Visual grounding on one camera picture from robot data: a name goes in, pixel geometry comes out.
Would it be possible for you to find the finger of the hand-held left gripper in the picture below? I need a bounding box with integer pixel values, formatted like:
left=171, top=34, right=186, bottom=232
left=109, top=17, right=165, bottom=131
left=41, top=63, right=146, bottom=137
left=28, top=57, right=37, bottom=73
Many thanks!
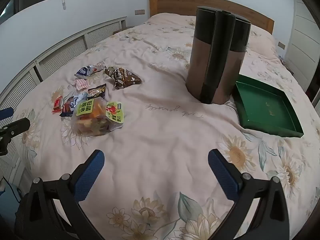
left=0, top=107, right=14, bottom=119
left=0, top=117, right=31, bottom=138

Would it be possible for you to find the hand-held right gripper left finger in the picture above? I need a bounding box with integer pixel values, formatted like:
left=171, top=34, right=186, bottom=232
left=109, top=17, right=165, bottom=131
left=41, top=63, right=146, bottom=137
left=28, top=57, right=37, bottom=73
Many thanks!
left=15, top=149, right=105, bottom=240

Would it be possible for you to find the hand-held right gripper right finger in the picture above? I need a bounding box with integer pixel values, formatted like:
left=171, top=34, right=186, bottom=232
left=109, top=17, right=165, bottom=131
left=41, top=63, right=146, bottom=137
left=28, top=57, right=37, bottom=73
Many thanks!
left=207, top=149, right=294, bottom=240

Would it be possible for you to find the pink striped snack packet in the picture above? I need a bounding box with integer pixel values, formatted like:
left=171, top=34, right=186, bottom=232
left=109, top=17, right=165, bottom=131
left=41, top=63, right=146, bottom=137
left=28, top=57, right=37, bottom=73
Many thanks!
left=75, top=79, right=90, bottom=90

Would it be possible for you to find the brown snack packet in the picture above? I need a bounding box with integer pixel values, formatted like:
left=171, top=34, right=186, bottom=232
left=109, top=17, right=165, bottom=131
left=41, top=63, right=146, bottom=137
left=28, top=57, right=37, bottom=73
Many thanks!
left=104, top=66, right=142, bottom=90

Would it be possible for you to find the brown and black cylindrical canister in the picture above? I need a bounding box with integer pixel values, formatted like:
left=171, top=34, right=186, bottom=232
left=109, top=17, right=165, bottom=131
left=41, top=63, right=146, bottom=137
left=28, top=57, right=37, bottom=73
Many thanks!
left=185, top=6, right=251, bottom=105

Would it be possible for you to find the small red candy packet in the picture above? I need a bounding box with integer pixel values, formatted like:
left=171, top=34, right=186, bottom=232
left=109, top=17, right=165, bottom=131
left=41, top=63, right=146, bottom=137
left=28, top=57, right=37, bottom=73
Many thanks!
left=52, top=96, right=63, bottom=113

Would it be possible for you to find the clear bag with green label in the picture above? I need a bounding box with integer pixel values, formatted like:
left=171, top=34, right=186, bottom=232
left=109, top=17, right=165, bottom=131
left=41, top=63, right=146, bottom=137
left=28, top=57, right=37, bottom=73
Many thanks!
left=71, top=97, right=125, bottom=137

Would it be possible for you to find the light blue cloth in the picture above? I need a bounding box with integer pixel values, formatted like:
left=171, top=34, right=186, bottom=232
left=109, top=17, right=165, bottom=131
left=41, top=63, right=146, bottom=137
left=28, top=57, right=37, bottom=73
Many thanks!
left=0, top=177, right=24, bottom=230

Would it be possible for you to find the blue white red snack packet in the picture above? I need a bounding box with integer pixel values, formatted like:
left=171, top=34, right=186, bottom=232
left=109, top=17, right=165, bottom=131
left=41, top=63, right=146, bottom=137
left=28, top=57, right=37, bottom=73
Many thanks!
left=59, top=92, right=88, bottom=117

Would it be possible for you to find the floral pink blanket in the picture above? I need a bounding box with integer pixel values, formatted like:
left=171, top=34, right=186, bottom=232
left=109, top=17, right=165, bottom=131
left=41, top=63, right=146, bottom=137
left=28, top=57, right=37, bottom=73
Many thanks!
left=0, top=12, right=320, bottom=240

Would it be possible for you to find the green square tray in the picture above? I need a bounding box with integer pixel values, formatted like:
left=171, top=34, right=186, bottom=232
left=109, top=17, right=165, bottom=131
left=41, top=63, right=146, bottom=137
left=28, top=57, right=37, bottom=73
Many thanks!
left=234, top=74, right=304, bottom=138

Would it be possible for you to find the black and gold snack packet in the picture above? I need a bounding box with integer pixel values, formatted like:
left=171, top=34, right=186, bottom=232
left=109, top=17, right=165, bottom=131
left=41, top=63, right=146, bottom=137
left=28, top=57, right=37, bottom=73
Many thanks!
left=87, top=84, right=107, bottom=99

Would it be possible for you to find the white louvered radiator cover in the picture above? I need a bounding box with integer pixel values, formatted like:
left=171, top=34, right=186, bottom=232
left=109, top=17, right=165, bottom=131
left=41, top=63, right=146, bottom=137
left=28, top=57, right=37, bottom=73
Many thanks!
left=0, top=16, right=127, bottom=188

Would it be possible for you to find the blue and white snack packet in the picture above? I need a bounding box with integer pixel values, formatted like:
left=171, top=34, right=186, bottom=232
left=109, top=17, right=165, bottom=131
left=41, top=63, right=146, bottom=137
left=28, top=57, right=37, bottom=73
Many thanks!
left=74, top=65, right=97, bottom=78

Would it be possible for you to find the white wardrobe door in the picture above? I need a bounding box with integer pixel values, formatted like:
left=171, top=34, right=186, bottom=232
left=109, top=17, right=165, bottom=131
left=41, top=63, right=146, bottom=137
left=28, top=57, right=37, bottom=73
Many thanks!
left=285, top=0, right=320, bottom=90

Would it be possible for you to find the wooden headboard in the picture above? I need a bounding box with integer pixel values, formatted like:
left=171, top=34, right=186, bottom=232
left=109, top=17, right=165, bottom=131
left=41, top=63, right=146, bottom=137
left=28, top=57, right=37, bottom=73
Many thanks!
left=149, top=0, right=275, bottom=34

